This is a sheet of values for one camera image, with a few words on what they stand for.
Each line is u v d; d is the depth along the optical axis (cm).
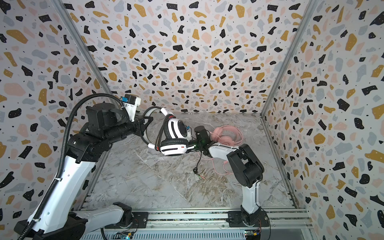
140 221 73
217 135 98
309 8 72
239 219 73
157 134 54
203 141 76
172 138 50
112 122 44
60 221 37
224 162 94
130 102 50
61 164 37
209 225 73
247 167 52
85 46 84
